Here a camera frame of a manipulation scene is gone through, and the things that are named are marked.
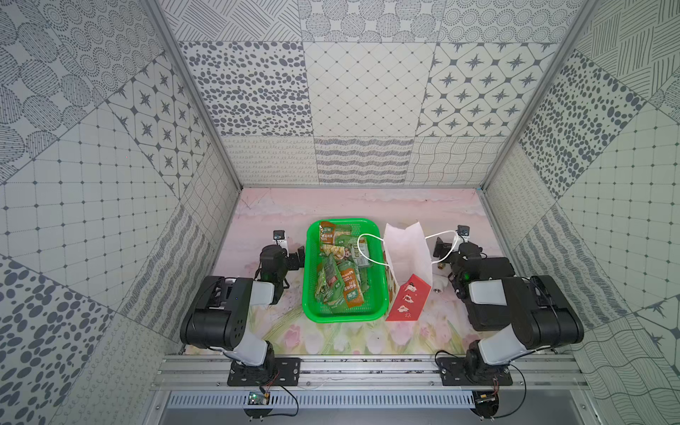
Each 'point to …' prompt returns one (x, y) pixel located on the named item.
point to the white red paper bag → (408, 268)
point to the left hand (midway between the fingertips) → (289, 244)
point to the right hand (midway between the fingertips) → (452, 241)
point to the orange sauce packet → (353, 292)
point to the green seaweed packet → (360, 252)
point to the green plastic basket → (376, 304)
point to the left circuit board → (258, 397)
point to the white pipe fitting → (438, 285)
